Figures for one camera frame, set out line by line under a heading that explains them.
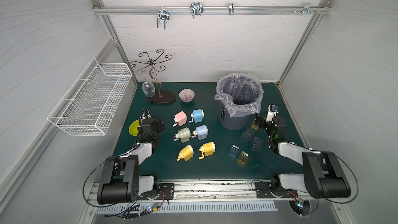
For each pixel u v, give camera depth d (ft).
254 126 3.11
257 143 2.91
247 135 3.06
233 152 2.78
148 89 2.92
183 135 2.77
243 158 2.79
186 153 2.58
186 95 3.64
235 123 3.14
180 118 3.05
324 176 1.41
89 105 2.26
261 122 2.69
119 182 1.35
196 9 2.51
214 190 2.47
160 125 2.74
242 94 3.07
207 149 2.63
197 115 3.05
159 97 3.64
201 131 2.82
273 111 2.50
